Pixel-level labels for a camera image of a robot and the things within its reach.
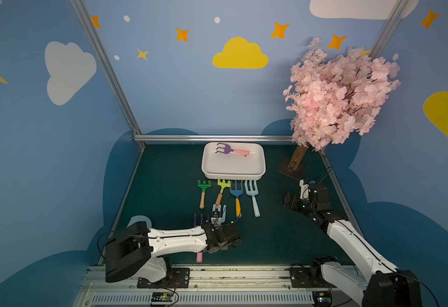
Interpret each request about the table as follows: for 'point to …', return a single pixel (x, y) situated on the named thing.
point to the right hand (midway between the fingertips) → (291, 196)
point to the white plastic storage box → (234, 165)
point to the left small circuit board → (162, 297)
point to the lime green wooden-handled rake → (222, 185)
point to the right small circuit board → (322, 298)
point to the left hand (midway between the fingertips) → (222, 237)
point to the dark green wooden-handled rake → (203, 186)
